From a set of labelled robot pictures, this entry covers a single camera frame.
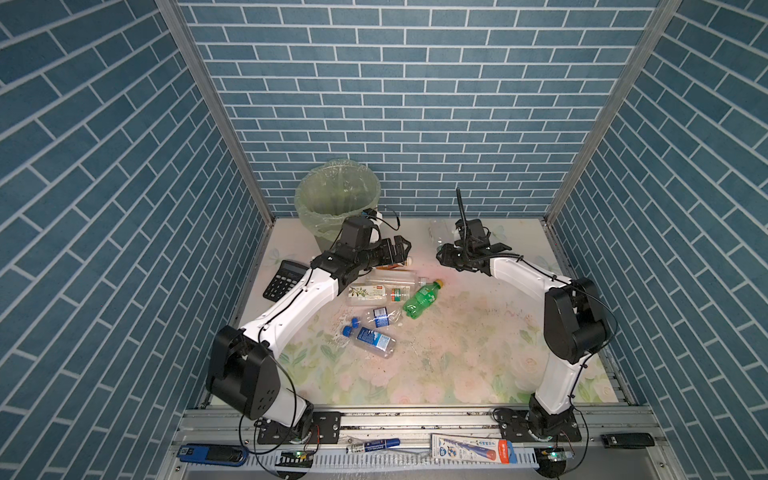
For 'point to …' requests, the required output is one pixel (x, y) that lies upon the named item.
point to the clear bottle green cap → (440, 233)
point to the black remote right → (627, 440)
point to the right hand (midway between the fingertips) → (439, 252)
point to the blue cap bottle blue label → (376, 342)
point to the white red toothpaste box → (474, 448)
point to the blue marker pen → (373, 445)
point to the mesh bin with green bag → (329, 192)
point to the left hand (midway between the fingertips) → (400, 246)
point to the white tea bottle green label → (374, 295)
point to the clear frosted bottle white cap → (390, 277)
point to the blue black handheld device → (213, 454)
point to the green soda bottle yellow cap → (422, 297)
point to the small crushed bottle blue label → (384, 318)
